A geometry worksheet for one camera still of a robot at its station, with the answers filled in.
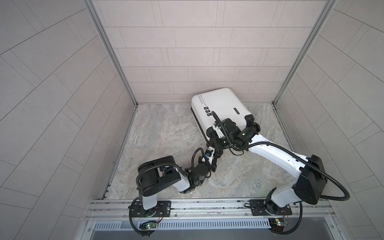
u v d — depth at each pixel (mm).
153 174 479
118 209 723
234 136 581
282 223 670
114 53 892
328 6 713
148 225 644
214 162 725
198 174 617
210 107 873
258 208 708
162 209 706
